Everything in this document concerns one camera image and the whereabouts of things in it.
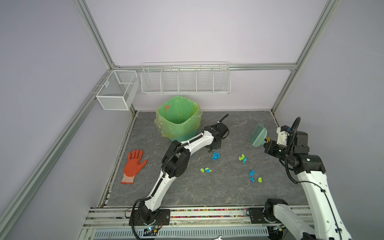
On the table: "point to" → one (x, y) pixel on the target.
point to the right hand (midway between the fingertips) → (266, 145)
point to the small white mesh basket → (118, 89)
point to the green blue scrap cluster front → (207, 170)
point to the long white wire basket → (168, 78)
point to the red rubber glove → (133, 167)
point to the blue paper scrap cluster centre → (215, 156)
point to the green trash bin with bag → (178, 118)
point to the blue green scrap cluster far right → (251, 172)
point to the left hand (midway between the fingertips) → (215, 146)
